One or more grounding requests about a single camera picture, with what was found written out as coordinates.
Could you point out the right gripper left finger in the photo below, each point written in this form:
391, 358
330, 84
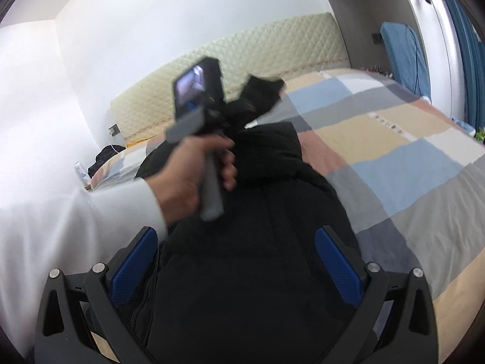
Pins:
62, 334

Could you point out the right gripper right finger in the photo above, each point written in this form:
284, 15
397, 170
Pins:
394, 319

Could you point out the black puffer jacket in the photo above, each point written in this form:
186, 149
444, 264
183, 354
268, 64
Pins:
250, 286

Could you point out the white sleeved left forearm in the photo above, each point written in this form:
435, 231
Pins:
70, 233

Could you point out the person's left hand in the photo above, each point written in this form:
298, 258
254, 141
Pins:
177, 186

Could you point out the yellow cloth on bed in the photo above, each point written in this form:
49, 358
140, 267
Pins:
134, 143

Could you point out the black bag on nightstand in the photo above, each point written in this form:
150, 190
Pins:
102, 157

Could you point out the cream quilted headboard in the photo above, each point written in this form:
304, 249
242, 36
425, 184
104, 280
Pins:
286, 48

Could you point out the white spray bottle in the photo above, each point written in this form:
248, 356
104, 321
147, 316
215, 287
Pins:
83, 175

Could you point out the plaid patchwork bed quilt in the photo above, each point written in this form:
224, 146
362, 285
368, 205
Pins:
410, 181

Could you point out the grey wardrobe cabinet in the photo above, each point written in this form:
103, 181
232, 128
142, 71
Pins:
358, 19

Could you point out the green plant by window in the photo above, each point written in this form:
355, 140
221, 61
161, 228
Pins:
480, 135

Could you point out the blue curtain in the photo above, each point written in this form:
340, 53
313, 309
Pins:
472, 54

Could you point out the wall power socket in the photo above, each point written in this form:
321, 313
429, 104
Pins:
114, 130

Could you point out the right wall socket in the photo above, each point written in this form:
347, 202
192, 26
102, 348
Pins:
377, 38

